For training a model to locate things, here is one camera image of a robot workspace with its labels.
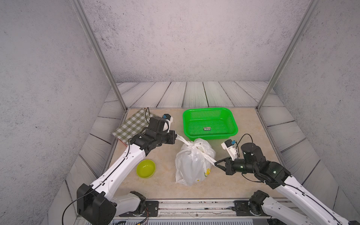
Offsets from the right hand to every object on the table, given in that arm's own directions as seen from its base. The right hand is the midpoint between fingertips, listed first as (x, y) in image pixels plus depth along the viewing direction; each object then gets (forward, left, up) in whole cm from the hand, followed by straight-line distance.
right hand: (217, 165), depth 67 cm
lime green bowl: (+5, +39, -18) cm, 43 cm away
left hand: (+16, +19, +3) cm, 25 cm away
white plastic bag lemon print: (+2, +11, +1) cm, 11 cm away
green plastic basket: (+43, -3, -21) cm, 48 cm away
